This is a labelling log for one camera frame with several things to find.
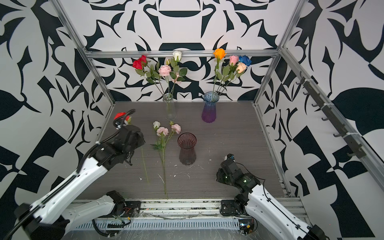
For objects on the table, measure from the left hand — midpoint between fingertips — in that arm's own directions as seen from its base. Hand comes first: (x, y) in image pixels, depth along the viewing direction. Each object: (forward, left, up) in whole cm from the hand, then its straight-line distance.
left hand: (140, 133), depth 74 cm
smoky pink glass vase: (-1, -23, -8) cm, 24 cm away
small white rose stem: (+19, -2, -20) cm, 28 cm away
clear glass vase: (+30, -11, -18) cm, 37 cm away
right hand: (-14, -39, -21) cm, 46 cm away
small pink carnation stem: (+13, -8, -20) cm, 25 cm away
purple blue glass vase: (+28, -38, -20) cm, 51 cm away
